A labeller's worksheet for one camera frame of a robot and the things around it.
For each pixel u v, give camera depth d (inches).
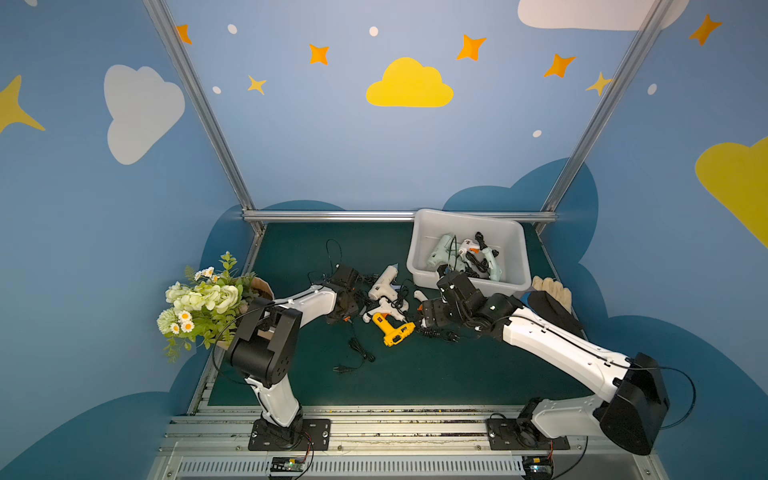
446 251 42.9
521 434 26.1
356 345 34.9
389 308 37.6
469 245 43.7
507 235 43.6
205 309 24.6
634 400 15.4
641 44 29.0
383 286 39.7
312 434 29.1
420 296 38.8
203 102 33.2
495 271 40.8
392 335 35.6
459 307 23.8
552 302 38.1
